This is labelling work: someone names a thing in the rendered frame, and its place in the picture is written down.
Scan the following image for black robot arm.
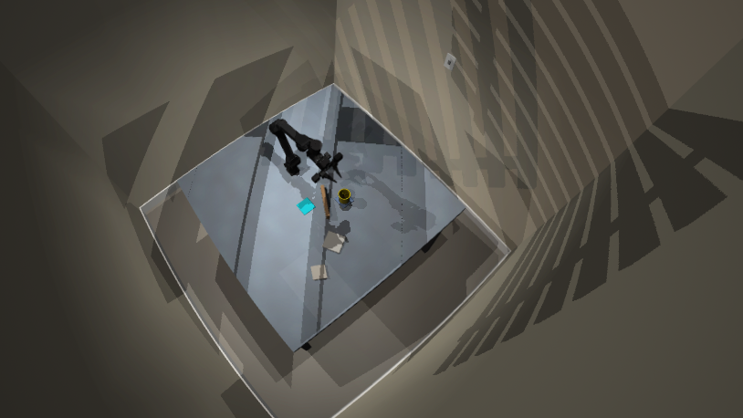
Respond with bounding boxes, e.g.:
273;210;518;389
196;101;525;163
269;119;331;176

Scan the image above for long wooden plank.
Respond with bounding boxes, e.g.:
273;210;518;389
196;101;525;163
320;184;330;219

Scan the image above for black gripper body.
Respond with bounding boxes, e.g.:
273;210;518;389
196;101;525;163
311;152;342;183

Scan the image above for yellow cup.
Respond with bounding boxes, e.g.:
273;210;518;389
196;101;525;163
338;189;351;204

